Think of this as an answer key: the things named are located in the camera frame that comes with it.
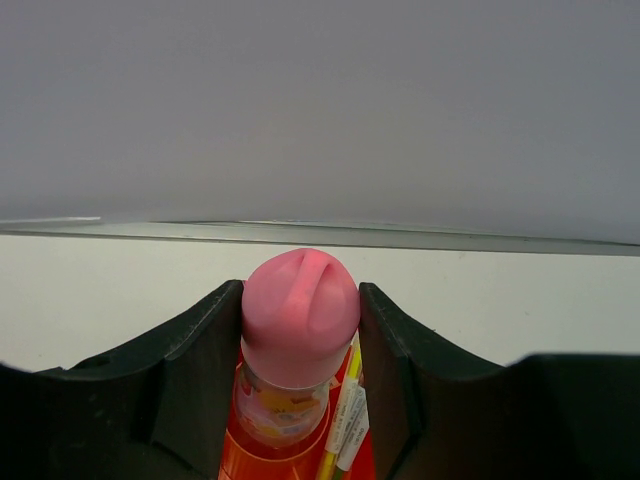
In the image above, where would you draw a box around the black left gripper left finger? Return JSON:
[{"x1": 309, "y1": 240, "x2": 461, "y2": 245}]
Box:
[{"x1": 1, "y1": 280, "x2": 243, "y2": 479}]

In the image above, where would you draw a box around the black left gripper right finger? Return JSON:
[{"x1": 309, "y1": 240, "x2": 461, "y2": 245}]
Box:
[{"x1": 359, "y1": 283, "x2": 639, "y2": 479}]

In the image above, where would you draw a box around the yellow thin pen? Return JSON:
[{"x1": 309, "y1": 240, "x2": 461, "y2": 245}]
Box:
[{"x1": 316, "y1": 333, "x2": 362, "y2": 480}]

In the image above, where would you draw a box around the pink-capped clear bottle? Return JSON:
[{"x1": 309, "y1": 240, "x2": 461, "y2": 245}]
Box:
[{"x1": 234, "y1": 248, "x2": 360, "y2": 448}]

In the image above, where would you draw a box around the orange round desk organizer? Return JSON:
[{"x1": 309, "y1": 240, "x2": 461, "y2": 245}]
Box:
[{"x1": 218, "y1": 354, "x2": 351, "y2": 479}]

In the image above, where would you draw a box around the aluminium table edge rail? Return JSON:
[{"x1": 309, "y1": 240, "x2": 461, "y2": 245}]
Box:
[{"x1": 1, "y1": 217, "x2": 639, "y2": 257}]

